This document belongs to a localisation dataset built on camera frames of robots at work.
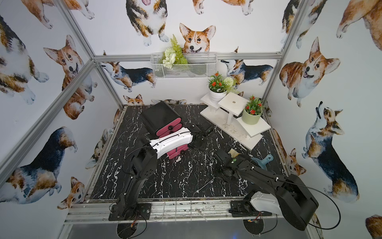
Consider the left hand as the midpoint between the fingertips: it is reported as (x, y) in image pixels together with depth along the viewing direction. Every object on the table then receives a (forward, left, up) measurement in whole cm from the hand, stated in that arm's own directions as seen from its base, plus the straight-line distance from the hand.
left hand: (201, 144), depth 91 cm
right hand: (-17, -7, -4) cm, 19 cm away
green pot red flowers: (+9, -28, +19) cm, 35 cm away
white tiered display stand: (+28, -20, -7) cm, 35 cm away
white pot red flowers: (+28, -11, +21) cm, 37 cm away
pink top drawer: (+6, +21, +8) cm, 23 cm away
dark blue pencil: (-24, +3, -6) cm, 25 cm away
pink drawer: (+12, +14, +2) cm, 19 cm away
